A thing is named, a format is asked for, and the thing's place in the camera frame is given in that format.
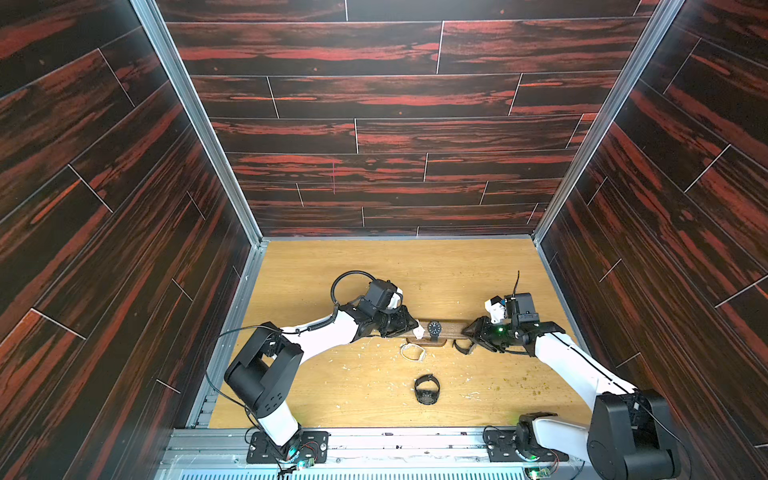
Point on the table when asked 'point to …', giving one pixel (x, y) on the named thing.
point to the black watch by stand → (454, 343)
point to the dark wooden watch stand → (450, 330)
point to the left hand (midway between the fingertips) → (421, 327)
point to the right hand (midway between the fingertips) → (471, 332)
